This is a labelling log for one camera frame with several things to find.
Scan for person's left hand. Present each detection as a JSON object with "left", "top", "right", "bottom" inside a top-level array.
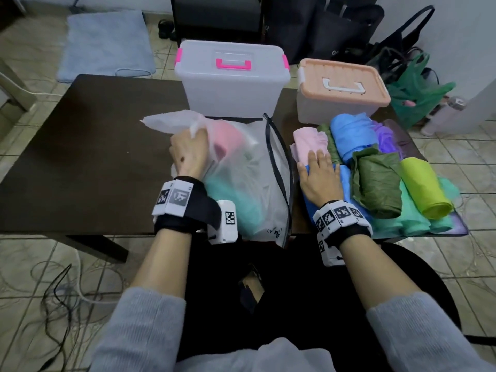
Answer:
[{"left": 169, "top": 127, "right": 211, "bottom": 181}]

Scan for person's right hand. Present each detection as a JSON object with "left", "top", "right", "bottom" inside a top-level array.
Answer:
[{"left": 297, "top": 149, "right": 345, "bottom": 209}]

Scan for red plastic bag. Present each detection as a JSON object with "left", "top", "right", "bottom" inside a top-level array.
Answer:
[{"left": 208, "top": 122, "right": 245, "bottom": 161}]

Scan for pink plastic bag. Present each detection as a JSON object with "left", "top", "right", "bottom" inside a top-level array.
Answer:
[{"left": 290, "top": 127, "right": 329, "bottom": 165}]

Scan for translucent zipper bag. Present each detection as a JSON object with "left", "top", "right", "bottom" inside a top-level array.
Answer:
[{"left": 140, "top": 109, "right": 295, "bottom": 249}]

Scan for teal bag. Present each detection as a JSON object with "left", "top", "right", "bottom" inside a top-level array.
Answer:
[{"left": 204, "top": 178, "right": 265, "bottom": 237}]

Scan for large clear storage bin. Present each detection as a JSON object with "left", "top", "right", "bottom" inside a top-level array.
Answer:
[{"left": 174, "top": 39, "right": 291, "bottom": 119}]

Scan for purple bag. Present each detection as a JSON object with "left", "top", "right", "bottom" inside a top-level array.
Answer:
[{"left": 374, "top": 121, "right": 397, "bottom": 153}]

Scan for brown bag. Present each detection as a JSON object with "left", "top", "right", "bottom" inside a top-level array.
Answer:
[{"left": 383, "top": 119, "right": 427, "bottom": 163}]

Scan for yellow-green bag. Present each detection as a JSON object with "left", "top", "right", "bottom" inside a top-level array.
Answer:
[{"left": 399, "top": 157, "right": 454, "bottom": 220}]

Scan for small clear plastic bin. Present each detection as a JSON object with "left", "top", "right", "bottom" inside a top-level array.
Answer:
[{"left": 296, "top": 57, "right": 392, "bottom": 125}]

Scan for person's right forearm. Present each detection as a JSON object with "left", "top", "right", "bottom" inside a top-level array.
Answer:
[{"left": 339, "top": 234, "right": 496, "bottom": 372}]

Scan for person's left forearm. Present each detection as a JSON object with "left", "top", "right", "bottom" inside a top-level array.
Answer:
[{"left": 89, "top": 228, "right": 193, "bottom": 372}]

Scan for person's black trousers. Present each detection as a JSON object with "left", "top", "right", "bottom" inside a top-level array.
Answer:
[{"left": 176, "top": 234, "right": 392, "bottom": 372}]

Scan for black left wristband with markers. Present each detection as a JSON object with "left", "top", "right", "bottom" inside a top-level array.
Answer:
[{"left": 151, "top": 176, "right": 222, "bottom": 236}]

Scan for pair of black shoes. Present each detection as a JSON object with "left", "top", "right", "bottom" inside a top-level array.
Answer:
[{"left": 158, "top": 19, "right": 177, "bottom": 41}]

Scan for black smartphone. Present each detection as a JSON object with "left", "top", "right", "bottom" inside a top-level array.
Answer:
[{"left": 238, "top": 267, "right": 266, "bottom": 314}]

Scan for green plastic bag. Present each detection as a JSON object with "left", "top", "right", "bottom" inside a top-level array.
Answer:
[{"left": 387, "top": 53, "right": 457, "bottom": 128}]

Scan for blue-grey floor mat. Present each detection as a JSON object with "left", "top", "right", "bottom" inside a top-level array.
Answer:
[{"left": 56, "top": 10, "right": 157, "bottom": 84}]

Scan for black chair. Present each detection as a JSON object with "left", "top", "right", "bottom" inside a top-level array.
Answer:
[{"left": 170, "top": 0, "right": 266, "bottom": 47}]

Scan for black round stool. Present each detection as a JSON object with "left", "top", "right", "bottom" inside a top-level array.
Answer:
[{"left": 381, "top": 242, "right": 462, "bottom": 337}]

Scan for dark patterned bag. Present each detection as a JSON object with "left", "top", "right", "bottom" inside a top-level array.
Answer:
[{"left": 366, "top": 5, "right": 437, "bottom": 74}]

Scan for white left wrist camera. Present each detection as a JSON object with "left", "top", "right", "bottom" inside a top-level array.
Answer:
[{"left": 207, "top": 200, "right": 239, "bottom": 245}]

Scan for thick white floor cable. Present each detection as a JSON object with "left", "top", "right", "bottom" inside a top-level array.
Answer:
[{"left": 74, "top": 247, "right": 117, "bottom": 305}]

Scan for tangled dark floor cables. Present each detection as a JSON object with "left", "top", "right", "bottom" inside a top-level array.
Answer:
[{"left": 0, "top": 259, "right": 117, "bottom": 372}]

